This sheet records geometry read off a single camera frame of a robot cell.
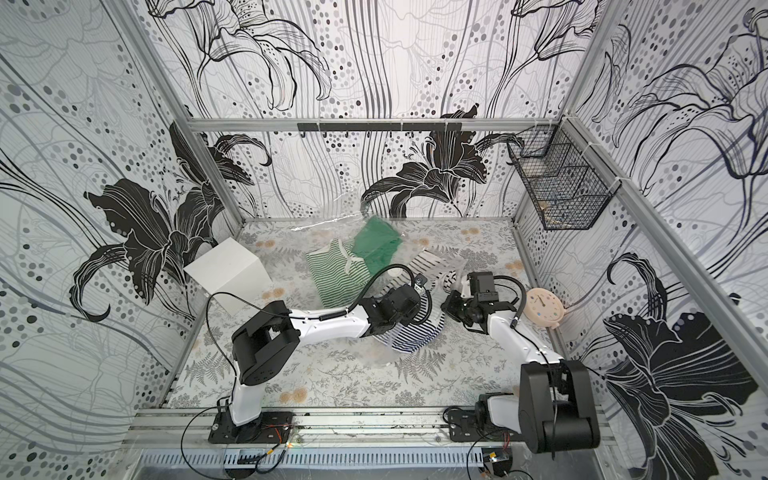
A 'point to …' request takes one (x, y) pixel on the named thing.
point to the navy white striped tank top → (408, 338)
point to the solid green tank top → (376, 240)
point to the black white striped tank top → (432, 271)
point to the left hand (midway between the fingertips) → (406, 300)
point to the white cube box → (233, 275)
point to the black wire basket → (567, 179)
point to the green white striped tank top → (340, 281)
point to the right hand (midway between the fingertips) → (445, 301)
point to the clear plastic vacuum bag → (318, 237)
